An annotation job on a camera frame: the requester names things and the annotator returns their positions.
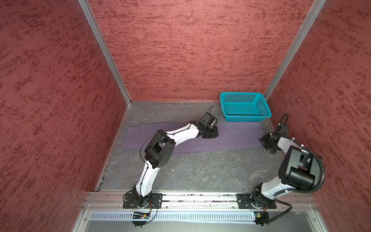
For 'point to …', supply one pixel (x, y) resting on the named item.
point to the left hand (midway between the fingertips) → (217, 136)
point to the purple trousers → (230, 135)
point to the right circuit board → (261, 218)
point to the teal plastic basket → (244, 106)
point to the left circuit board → (140, 215)
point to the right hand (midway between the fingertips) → (261, 142)
